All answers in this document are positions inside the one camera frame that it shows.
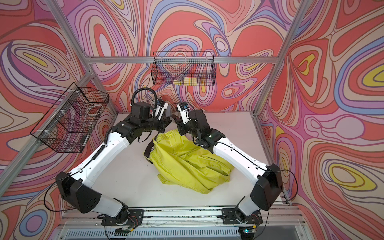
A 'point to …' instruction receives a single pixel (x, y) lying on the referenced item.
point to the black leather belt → (149, 148)
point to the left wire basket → (66, 127)
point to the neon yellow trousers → (183, 161)
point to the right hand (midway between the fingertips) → (178, 122)
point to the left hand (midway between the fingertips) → (172, 120)
